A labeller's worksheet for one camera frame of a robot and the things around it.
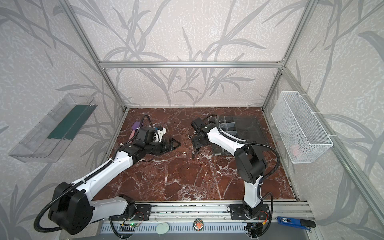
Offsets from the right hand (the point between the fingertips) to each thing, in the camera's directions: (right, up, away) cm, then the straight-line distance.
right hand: (200, 138), depth 93 cm
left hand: (-13, 0, -13) cm, 18 cm away
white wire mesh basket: (+43, +5, -31) cm, 53 cm away
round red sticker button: (-1, -39, -22) cm, 45 cm away
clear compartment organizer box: (+32, +5, +19) cm, 38 cm away
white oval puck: (-17, -38, -25) cm, 49 cm away
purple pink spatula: (-48, +8, +16) cm, 52 cm away
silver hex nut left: (-10, -10, +1) cm, 14 cm away
